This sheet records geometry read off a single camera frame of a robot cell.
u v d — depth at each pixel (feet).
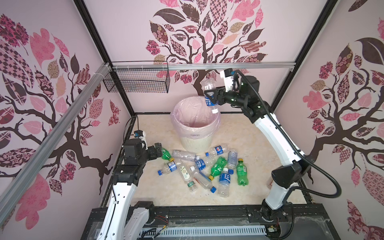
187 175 2.68
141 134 2.12
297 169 1.42
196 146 2.87
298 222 2.36
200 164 2.80
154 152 2.12
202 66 3.08
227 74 1.91
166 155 2.95
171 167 2.81
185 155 2.98
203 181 2.74
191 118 3.29
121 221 1.33
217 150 3.04
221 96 1.96
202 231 2.29
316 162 2.66
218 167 2.79
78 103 2.13
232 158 2.93
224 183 2.59
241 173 2.71
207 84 2.11
